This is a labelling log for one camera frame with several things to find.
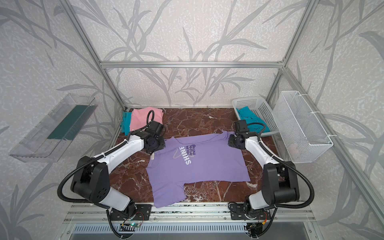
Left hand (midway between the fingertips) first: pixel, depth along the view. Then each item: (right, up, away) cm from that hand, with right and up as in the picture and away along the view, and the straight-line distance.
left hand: (164, 141), depth 89 cm
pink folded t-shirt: (-23, +15, +19) cm, 34 cm away
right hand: (+41, +2, +2) cm, 42 cm away
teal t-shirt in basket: (+58, +17, +27) cm, 66 cm away
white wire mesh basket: (+65, +6, -27) cm, 71 cm away
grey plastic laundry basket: (+65, +21, +30) cm, 75 cm away
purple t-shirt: (+12, -12, +2) cm, 17 cm away
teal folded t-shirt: (-31, +11, +15) cm, 36 cm away
